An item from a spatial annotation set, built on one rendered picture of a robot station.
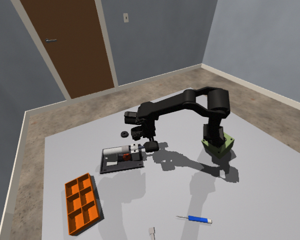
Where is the orange compartment tray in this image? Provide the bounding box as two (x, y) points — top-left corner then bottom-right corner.
(65, 173), (100, 236)

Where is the red-brown ring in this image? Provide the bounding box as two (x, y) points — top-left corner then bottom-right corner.
(123, 153), (131, 161)

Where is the black ring spacer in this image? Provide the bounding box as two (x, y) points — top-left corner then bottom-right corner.
(120, 131), (128, 138)

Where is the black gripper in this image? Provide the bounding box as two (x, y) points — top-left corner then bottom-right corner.
(142, 124), (159, 153)

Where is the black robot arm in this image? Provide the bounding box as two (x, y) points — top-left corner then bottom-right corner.
(124, 86), (231, 149)

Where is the blue screwdriver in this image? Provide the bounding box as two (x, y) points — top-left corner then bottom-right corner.
(177, 215), (212, 224)

